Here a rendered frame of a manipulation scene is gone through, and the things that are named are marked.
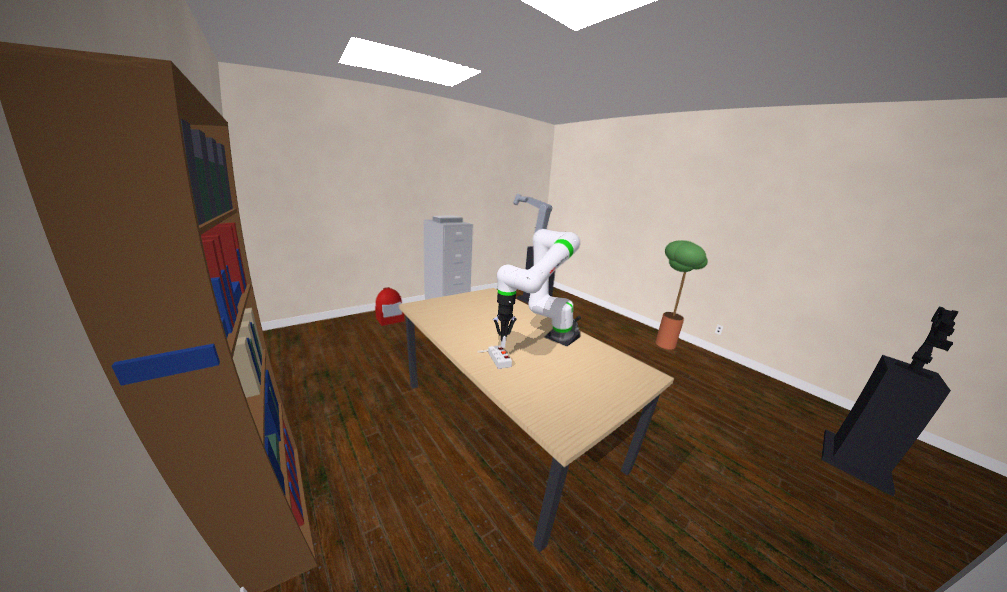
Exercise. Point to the white power strip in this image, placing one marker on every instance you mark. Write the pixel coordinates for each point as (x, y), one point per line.
(499, 356)

